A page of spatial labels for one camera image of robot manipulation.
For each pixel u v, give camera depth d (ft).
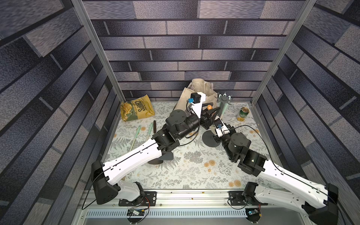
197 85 3.58
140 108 3.49
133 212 2.33
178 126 1.44
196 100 1.55
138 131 3.31
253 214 2.35
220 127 1.73
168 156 2.85
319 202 1.30
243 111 3.29
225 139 1.89
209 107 1.72
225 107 2.35
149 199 2.40
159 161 2.80
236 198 2.41
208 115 1.63
